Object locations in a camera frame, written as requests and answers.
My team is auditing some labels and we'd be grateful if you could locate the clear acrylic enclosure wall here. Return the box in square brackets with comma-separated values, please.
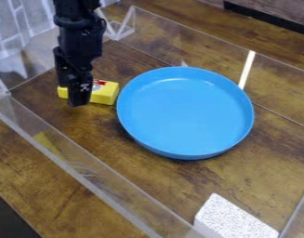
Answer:
[0, 0, 304, 238]

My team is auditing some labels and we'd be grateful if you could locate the yellow block with label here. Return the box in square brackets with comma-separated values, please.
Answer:
[58, 79, 119, 105]

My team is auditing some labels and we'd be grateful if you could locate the round blue tray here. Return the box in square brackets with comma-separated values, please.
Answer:
[117, 67, 255, 160]

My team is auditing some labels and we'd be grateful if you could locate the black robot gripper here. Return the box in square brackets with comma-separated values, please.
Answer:
[53, 0, 107, 107]

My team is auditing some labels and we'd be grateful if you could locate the white speckled foam block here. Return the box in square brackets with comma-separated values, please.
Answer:
[194, 193, 279, 238]

